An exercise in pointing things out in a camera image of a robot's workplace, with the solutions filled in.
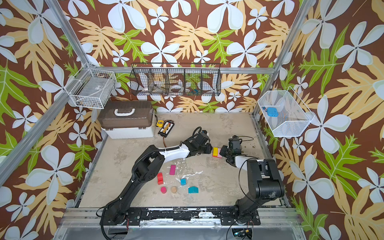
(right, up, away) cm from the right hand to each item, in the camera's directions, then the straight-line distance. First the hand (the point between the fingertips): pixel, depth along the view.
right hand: (222, 148), depth 98 cm
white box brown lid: (-62, +19, -7) cm, 65 cm away
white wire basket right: (+33, +22, -13) cm, 42 cm away
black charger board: (-40, +11, +10) cm, 43 cm away
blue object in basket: (+26, +23, -12) cm, 37 cm away
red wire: (-40, +3, +6) cm, 41 cm away
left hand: (-7, +1, +1) cm, 7 cm away
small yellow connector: (-45, +17, +14) cm, 50 cm away
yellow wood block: (-5, -2, -3) cm, 6 cm away
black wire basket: (-29, +46, +1) cm, 55 cm away
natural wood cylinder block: (-30, -21, -16) cm, 40 cm away
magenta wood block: (-32, -12, -9) cm, 35 cm away
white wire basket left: (-79, +36, -11) cm, 88 cm away
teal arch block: (-20, -21, -16) cm, 33 cm away
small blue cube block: (-26, -18, -14) cm, 34 cm away
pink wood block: (-3, -4, -3) cm, 6 cm away
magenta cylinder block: (-36, -21, -16) cm, 45 cm away
